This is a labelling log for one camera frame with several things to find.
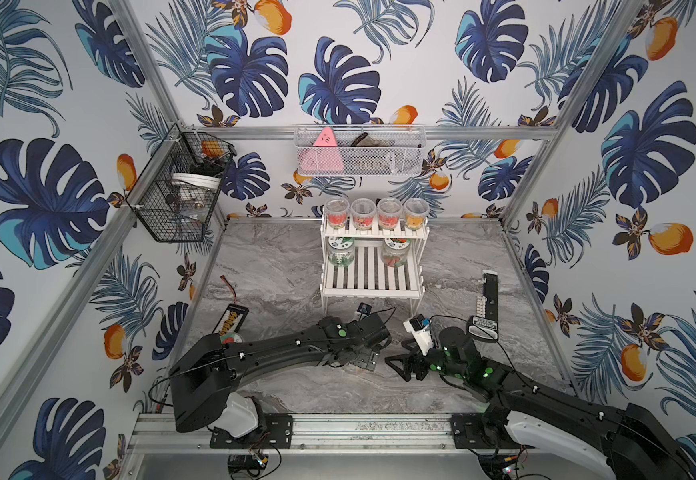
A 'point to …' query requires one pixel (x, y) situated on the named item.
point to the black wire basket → (173, 197)
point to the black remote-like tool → (485, 325)
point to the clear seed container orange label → (416, 210)
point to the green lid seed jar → (341, 250)
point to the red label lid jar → (395, 251)
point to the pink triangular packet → (324, 156)
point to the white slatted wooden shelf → (368, 277)
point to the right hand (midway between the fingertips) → (396, 350)
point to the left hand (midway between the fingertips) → (361, 347)
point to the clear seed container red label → (389, 210)
